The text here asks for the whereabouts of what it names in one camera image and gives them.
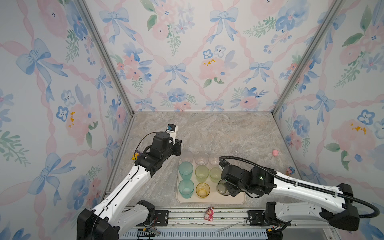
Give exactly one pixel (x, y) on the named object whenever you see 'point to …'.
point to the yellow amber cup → (202, 190)
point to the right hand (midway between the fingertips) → (227, 183)
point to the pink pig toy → (275, 153)
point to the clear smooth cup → (201, 159)
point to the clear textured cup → (186, 156)
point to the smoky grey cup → (222, 188)
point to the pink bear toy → (210, 213)
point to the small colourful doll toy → (290, 171)
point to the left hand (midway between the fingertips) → (180, 139)
